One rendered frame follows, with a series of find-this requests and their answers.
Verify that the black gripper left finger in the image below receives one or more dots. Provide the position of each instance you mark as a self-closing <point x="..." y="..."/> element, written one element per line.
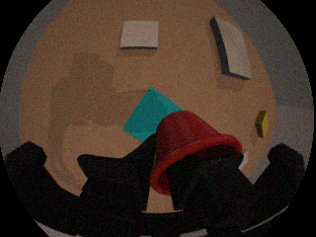
<point x="132" y="170"/>

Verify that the beige flat block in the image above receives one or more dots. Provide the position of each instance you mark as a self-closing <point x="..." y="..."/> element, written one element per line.
<point x="231" y="48"/>

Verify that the yellow rectangular block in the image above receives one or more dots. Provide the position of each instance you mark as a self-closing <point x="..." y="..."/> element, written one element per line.
<point x="262" y="123"/>

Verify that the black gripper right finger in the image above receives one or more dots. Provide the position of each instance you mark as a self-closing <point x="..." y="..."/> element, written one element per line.
<point x="184" y="174"/>

